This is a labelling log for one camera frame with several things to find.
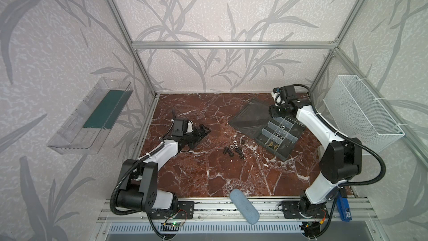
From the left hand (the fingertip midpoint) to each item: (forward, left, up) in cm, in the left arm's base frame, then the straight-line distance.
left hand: (208, 129), depth 89 cm
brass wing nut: (-6, -37, -8) cm, 38 cm away
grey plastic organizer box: (+2, -40, -10) cm, 42 cm away
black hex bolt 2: (-9, -18, -10) cm, 22 cm away
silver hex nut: (-5, -15, -10) cm, 19 cm away
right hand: (+12, -35, +7) cm, 38 cm away
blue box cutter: (-35, -61, -6) cm, 71 cm away
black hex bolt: (-6, -10, -10) cm, 15 cm away
